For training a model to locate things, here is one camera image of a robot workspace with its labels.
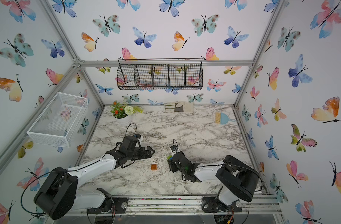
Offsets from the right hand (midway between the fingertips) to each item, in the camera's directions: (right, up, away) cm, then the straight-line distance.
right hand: (171, 158), depth 88 cm
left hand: (-13, +4, -1) cm, 14 cm away
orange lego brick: (-11, -5, -2) cm, 12 cm away
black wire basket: (-8, +56, +10) cm, 57 cm away
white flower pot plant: (-36, +27, +13) cm, 47 cm away
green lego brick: (-2, 0, +2) cm, 2 cm away
